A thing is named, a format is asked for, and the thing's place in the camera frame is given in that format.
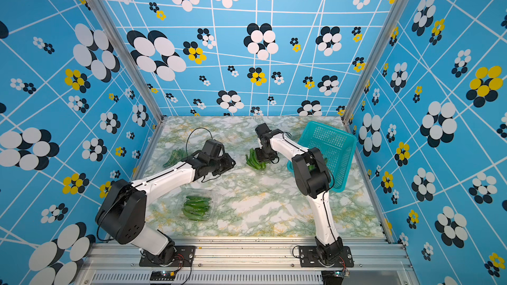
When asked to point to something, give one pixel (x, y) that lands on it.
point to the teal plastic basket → (337, 148)
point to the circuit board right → (334, 277)
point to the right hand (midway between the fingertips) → (264, 157)
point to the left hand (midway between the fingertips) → (237, 161)
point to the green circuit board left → (163, 275)
